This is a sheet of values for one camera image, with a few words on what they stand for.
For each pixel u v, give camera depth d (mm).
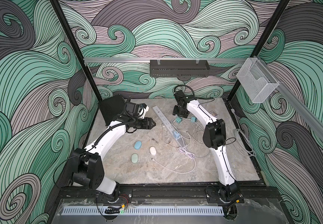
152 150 884
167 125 1006
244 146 925
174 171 817
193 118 706
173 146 923
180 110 855
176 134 906
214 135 604
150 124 744
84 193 742
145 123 728
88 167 420
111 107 1145
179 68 956
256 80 782
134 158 854
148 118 750
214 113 1099
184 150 877
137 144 919
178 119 1037
